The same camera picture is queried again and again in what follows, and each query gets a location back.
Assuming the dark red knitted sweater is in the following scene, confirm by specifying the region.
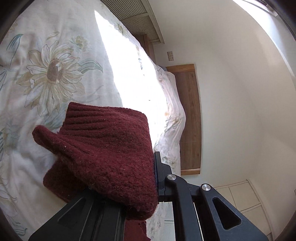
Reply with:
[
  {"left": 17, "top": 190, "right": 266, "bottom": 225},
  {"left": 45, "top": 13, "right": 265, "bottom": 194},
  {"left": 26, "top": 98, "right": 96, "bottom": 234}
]
[{"left": 32, "top": 102, "right": 158, "bottom": 240}]

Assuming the white wardrobe with doors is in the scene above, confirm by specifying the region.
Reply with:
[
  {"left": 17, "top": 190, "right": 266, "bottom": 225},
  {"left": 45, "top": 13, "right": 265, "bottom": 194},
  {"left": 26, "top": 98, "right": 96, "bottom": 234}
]
[{"left": 215, "top": 180, "right": 273, "bottom": 240}]

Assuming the wooden bed headboard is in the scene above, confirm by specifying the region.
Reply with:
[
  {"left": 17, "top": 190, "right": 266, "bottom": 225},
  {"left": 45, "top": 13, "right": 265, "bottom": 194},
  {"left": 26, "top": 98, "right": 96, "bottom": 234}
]
[{"left": 166, "top": 64, "right": 202, "bottom": 176}]

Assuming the floral white duvet cover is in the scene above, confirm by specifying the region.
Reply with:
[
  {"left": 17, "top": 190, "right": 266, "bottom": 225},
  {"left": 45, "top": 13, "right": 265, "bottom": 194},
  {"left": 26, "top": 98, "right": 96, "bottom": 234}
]
[{"left": 1, "top": 1, "right": 185, "bottom": 240}]

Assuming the wooden left bedside table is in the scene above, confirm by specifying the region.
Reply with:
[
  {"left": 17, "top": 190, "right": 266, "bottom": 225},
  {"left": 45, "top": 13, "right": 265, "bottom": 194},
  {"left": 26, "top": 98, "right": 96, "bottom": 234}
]
[{"left": 137, "top": 35, "right": 155, "bottom": 61}]

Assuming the beige louvered radiator cover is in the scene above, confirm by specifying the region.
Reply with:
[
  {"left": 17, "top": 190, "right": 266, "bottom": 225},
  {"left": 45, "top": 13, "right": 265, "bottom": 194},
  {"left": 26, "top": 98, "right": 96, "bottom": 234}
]
[{"left": 103, "top": 0, "right": 164, "bottom": 43}]

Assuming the beige wall switch plate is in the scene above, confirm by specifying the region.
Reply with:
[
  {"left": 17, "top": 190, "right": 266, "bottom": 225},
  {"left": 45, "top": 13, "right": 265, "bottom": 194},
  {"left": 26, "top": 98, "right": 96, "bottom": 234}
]
[{"left": 167, "top": 51, "right": 174, "bottom": 61}]

